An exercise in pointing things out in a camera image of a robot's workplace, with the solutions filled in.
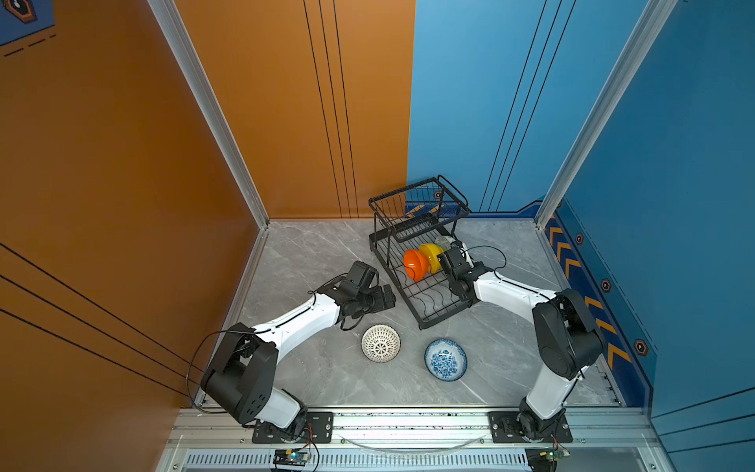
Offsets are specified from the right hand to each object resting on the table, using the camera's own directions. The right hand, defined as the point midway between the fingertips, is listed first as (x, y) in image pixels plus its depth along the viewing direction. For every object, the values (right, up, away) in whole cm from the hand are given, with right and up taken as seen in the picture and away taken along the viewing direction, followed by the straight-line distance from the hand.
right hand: (477, 271), depth 94 cm
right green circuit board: (+9, -43, -24) cm, 50 cm away
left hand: (-29, -7, -6) cm, 31 cm away
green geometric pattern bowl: (-8, +10, +11) cm, 17 cm away
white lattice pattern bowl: (-31, -21, -7) cm, 38 cm away
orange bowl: (-19, +2, +4) cm, 20 cm away
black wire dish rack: (-20, +17, +25) cm, 36 cm away
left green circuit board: (-53, -43, -23) cm, 72 cm away
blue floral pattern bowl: (-12, -25, -10) cm, 30 cm away
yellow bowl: (-14, +7, +2) cm, 16 cm away
